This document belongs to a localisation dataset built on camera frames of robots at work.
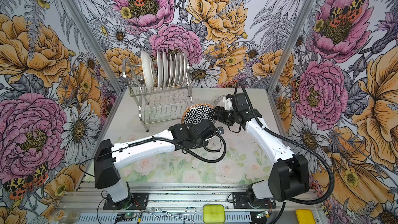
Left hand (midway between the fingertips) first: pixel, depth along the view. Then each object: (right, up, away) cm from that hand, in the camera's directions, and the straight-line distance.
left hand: (198, 132), depth 78 cm
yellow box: (+48, -36, -8) cm, 60 cm away
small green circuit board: (-33, -36, -6) cm, 49 cm away
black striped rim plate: (+13, +16, +34) cm, 40 cm away
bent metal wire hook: (-18, -35, -6) cm, 40 cm away
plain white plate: (-1, +10, +11) cm, 15 cm away
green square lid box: (+7, -34, -8) cm, 36 cm away
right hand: (+8, +6, +3) cm, 10 cm away
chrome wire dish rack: (-27, +13, +28) cm, 41 cm away
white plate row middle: (-16, +36, +22) cm, 45 cm away
